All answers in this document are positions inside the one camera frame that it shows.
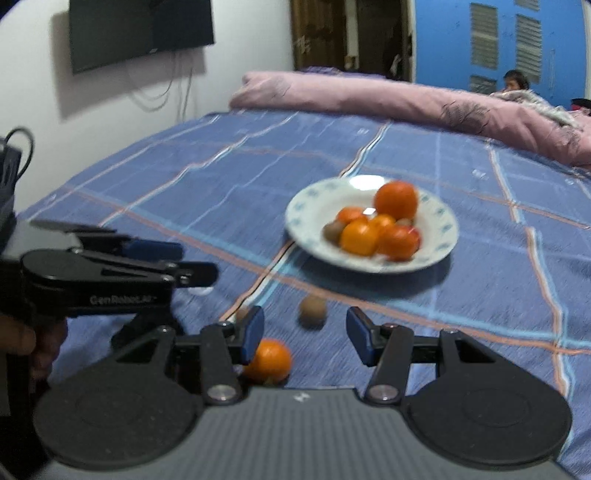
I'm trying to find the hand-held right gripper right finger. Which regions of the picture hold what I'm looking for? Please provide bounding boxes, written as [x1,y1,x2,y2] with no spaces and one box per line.
[346,307,509,408]

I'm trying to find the pink floral quilt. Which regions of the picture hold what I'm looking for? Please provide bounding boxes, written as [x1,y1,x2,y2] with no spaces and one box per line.
[229,70,591,167]

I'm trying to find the blue louvred wardrobe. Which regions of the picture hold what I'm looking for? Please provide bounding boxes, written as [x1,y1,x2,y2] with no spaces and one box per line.
[412,0,591,108]

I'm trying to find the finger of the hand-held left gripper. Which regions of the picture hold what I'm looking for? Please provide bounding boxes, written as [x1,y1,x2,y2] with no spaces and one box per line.
[69,248,219,288]
[30,219,184,260]

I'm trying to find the white floral-rim plate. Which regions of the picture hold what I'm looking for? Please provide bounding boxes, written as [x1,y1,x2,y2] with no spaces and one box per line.
[285,175,459,274]

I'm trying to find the black wall television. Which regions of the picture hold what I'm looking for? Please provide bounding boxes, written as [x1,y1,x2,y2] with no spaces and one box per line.
[68,0,215,75]

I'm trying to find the grey white patterned cloth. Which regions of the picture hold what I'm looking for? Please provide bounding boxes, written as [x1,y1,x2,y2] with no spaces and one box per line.
[489,89,583,131]

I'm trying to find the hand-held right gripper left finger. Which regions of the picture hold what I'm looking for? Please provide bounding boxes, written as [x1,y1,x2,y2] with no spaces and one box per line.
[106,305,266,408]

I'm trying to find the blue checked bedsheet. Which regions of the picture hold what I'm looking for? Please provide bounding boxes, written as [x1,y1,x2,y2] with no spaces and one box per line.
[16,111,591,476]

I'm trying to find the dangling television cables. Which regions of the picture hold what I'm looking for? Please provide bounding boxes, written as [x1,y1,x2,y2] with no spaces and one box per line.
[129,46,195,117]

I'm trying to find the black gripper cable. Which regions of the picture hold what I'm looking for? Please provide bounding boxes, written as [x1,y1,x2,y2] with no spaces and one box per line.
[0,127,36,185]

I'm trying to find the large orange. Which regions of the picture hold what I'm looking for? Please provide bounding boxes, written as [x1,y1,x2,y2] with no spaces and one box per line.
[374,181,419,220]

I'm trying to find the wooden door frame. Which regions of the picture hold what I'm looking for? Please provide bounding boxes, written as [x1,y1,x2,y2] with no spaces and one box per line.
[291,0,413,83]

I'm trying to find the person's left hand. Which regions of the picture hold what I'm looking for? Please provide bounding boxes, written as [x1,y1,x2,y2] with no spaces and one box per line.
[0,318,68,383]

